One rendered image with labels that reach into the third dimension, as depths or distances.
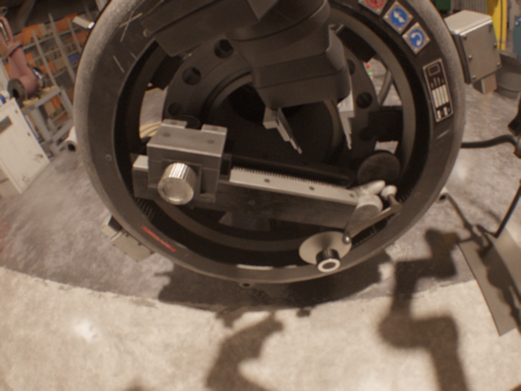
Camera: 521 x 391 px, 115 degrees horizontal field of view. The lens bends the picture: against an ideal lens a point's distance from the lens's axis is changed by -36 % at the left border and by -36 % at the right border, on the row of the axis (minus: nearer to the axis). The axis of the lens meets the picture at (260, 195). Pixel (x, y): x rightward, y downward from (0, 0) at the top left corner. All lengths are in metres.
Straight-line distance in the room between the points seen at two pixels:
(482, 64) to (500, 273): 0.83
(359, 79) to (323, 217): 0.26
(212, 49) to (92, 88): 0.21
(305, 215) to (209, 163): 0.21
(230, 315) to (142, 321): 0.38
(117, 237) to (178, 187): 0.40
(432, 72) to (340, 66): 0.24
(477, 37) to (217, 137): 0.46
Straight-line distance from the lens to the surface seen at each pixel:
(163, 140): 0.34
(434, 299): 0.99
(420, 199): 0.55
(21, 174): 4.10
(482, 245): 1.20
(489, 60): 0.54
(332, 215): 0.47
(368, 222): 0.51
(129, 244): 0.68
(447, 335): 0.96
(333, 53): 0.19
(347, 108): 0.20
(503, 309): 1.09
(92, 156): 0.48
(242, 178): 0.41
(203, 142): 0.34
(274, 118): 0.22
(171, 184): 0.31
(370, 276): 0.97
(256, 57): 0.19
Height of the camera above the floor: 0.84
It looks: 40 degrees down
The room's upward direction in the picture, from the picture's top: 17 degrees counter-clockwise
